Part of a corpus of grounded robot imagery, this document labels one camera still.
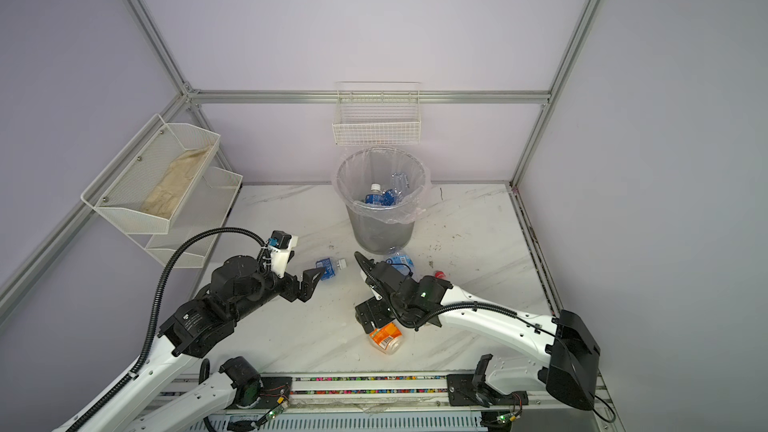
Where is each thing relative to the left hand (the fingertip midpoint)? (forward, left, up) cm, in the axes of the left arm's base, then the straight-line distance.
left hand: (305, 263), depth 69 cm
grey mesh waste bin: (+20, -15, -17) cm, 30 cm away
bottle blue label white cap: (+28, -16, -7) cm, 33 cm away
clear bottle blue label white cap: (+11, -1, -20) cm, 23 cm away
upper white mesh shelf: (+19, +42, +8) cm, 47 cm away
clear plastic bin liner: (+35, -18, -8) cm, 41 cm away
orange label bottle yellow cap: (-11, -20, -22) cm, 31 cm away
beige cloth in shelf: (+17, +39, +5) cm, 43 cm away
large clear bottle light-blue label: (+14, -24, -21) cm, 34 cm away
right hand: (-6, -15, -12) cm, 20 cm away
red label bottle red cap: (+9, -36, -22) cm, 43 cm away
